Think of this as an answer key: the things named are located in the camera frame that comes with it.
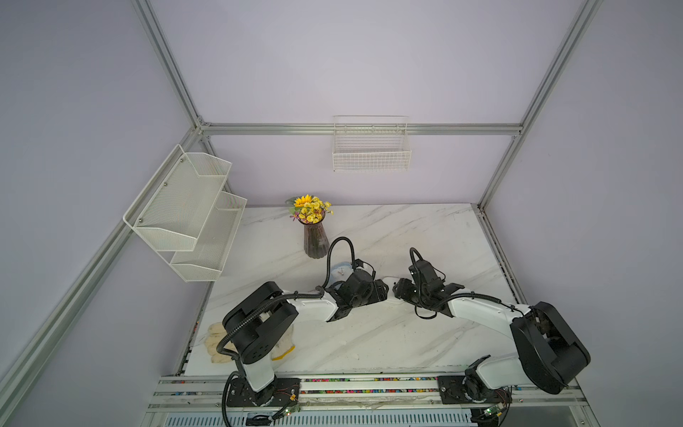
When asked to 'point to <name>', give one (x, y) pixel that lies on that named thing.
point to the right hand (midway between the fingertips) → (400, 293)
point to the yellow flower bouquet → (308, 208)
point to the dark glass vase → (315, 240)
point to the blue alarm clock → (341, 272)
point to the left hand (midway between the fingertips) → (381, 291)
